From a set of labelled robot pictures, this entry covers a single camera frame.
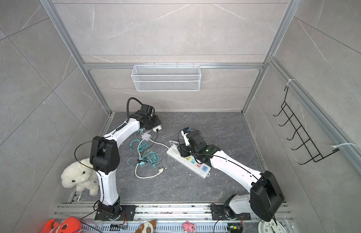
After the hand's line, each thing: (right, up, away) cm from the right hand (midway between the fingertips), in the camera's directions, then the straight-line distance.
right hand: (183, 146), depth 82 cm
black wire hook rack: (+56, +8, -15) cm, 59 cm away
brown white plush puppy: (-17, -36, -14) cm, 42 cm away
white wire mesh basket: (-12, +46, +19) cm, 51 cm away
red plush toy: (-52, -32, -18) cm, 64 cm away
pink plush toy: (+3, -36, -14) cm, 39 cm away
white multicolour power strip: (+11, -15, +4) cm, 19 cm away
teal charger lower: (-26, -12, +7) cm, 29 cm away
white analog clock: (+41, -35, -15) cm, 56 cm away
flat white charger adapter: (-27, +5, +22) cm, 35 cm away
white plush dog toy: (-50, -12, -12) cm, 53 cm away
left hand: (-15, +16, +15) cm, 27 cm away
